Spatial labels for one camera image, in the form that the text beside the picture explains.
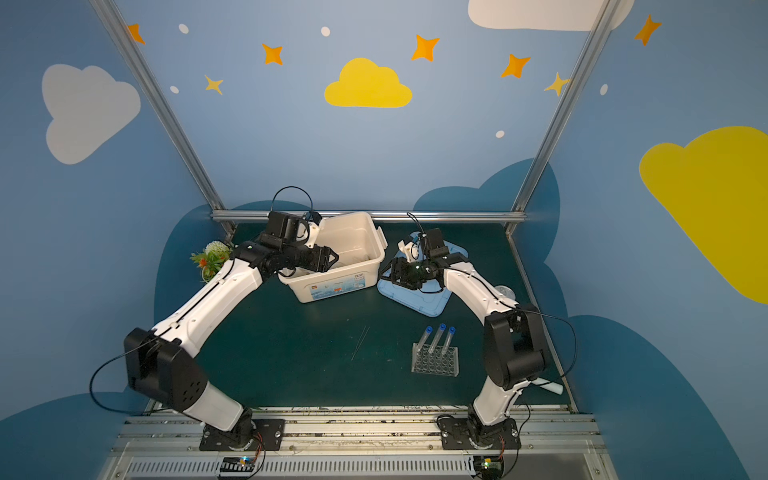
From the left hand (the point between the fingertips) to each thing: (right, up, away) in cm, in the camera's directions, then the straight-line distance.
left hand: (327, 252), depth 83 cm
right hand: (+17, -7, +4) cm, 19 cm away
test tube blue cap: (+31, -24, -1) cm, 39 cm away
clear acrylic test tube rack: (+31, -32, +2) cm, 44 cm away
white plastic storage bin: (+6, +4, +28) cm, 29 cm away
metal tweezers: (+10, -24, +10) cm, 28 cm away
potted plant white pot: (-37, -1, +10) cm, 39 cm away
